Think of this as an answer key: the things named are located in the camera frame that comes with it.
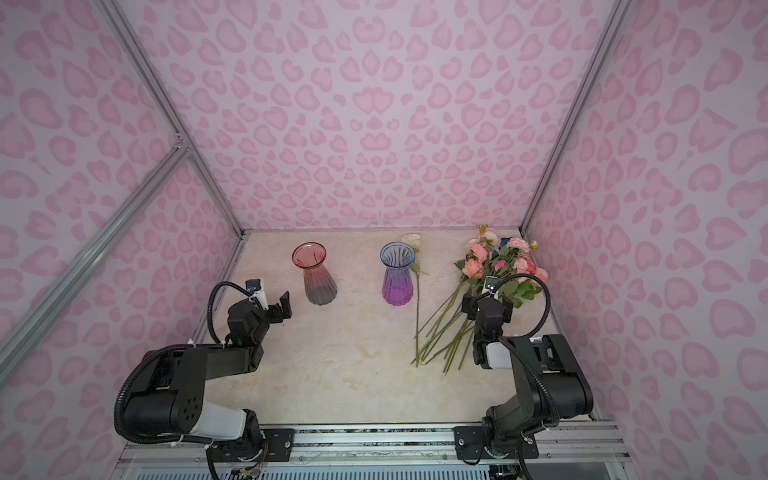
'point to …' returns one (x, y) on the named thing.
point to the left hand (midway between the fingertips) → (273, 289)
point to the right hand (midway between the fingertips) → (488, 290)
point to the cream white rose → (415, 240)
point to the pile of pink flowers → (511, 262)
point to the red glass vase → (318, 286)
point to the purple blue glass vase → (397, 286)
